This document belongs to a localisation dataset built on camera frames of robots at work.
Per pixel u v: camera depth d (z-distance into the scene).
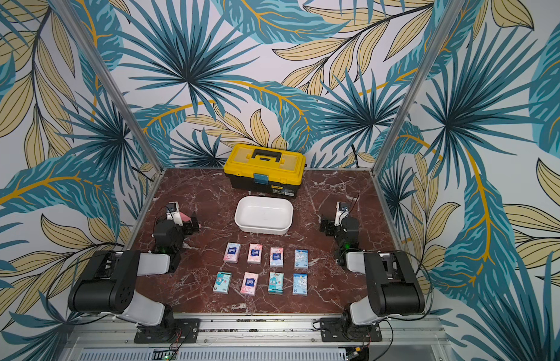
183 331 0.72
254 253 0.88
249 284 0.81
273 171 0.97
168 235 0.70
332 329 0.73
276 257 0.88
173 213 0.78
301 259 0.88
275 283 0.82
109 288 0.45
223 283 0.82
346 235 0.70
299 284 0.82
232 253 0.88
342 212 0.79
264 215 1.01
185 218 0.84
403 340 0.72
